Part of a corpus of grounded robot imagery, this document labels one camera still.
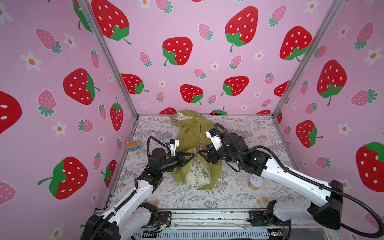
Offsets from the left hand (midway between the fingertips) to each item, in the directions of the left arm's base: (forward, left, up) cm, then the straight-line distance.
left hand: (194, 156), depth 73 cm
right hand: (0, -3, +6) cm, 7 cm away
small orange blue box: (+19, +43, -19) cm, 51 cm away
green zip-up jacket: (-1, -3, -18) cm, 19 cm away
